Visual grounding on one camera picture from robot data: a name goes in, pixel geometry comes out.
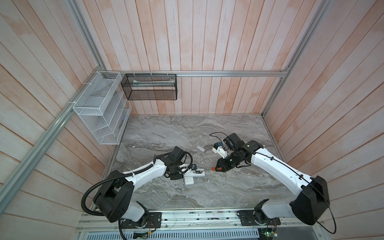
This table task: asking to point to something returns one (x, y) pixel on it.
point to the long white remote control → (195, 173)
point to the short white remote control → (189, 180)
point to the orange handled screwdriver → (213, 168)
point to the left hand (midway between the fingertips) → (178, 172)
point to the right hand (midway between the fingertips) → (217, 168)
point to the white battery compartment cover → (200, 148)
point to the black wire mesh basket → (150, 86)
